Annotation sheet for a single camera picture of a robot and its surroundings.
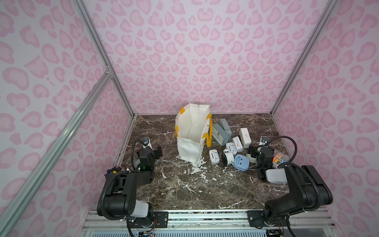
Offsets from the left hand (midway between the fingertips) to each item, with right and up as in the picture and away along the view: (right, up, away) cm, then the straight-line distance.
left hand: (151, 144), depth 92 cm
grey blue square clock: (+47, +12, +9) cm, 50 cm away
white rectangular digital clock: (+60, +4, +6) cm, 61 cm away
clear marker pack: (+80, -9, +1) cm, 81 cm away
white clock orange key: (+55, 0, +3) cm, 55 cm away
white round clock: (+46, -7, -4) cm, 47 cm away
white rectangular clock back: (+39, -7, +1) cm, 40 cm away
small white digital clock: (+51, -3, +5) cm, 51 cm away
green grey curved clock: (+45, +7, +6) cm, 46 cm away
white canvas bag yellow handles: (+25, +10, +18) cm, 33 cm away
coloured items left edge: (-15, -11, -15) cm, 24 cm away
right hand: (+68, +1, +1) cm, 68 cm away
